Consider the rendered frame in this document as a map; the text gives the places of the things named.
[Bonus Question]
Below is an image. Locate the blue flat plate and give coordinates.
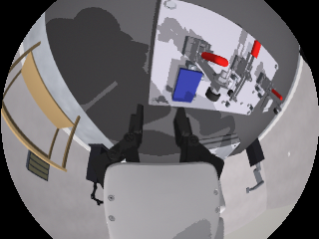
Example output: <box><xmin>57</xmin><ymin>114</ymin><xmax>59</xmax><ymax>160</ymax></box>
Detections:
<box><xmin>171</xmin><ymin>65</ymin><xmax>202</xmax><ymax>103</ymax></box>

